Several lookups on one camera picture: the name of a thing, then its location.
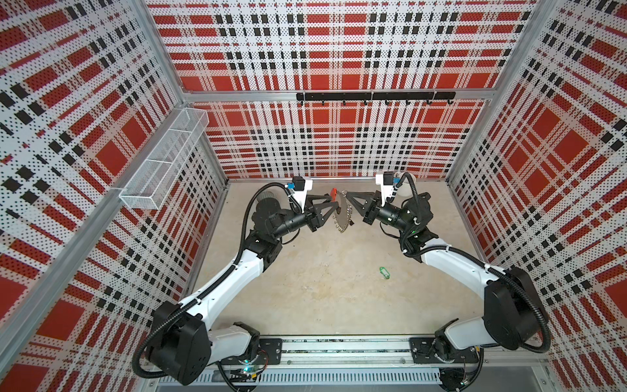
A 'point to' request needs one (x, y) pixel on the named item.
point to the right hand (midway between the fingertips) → (349, 195)
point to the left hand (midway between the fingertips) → (336, 200)
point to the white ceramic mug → (405, 188)
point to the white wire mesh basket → (150, 185)
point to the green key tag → (383, 270)
